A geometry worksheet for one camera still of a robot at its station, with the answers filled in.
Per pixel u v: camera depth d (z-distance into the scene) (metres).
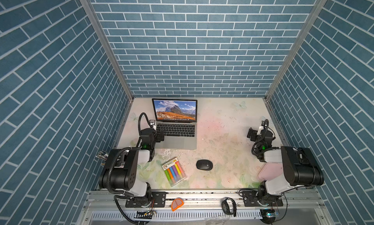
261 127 0.83
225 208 0.68
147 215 0.72
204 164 0.84
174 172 0.82
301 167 0.45
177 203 0.70
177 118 1.02
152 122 0.82
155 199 0.73
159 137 0.85
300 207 0.77
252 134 0.87
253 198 0.74
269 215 0.70
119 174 0.44
